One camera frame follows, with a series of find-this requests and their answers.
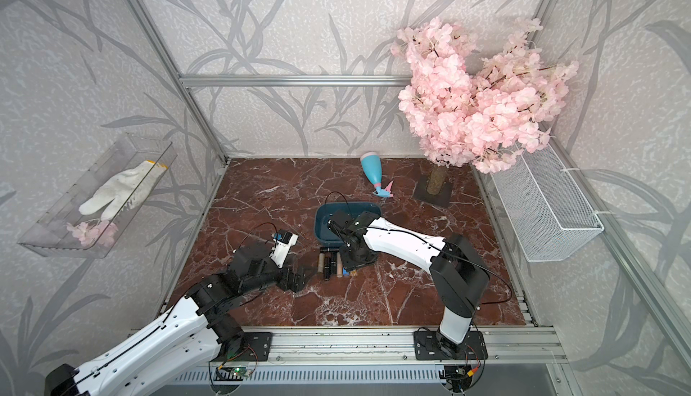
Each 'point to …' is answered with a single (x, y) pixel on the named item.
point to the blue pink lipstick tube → (345, 273)
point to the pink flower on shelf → (94, 232)
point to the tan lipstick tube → (339, 265)
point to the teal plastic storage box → (324, 236)
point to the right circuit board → (459, 376)
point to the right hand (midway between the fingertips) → (352, 264)
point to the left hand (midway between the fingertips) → (306, 266)
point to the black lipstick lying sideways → (329, 249)
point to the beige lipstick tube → (321, 262)
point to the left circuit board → (236, 373)
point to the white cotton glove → (125, 189)
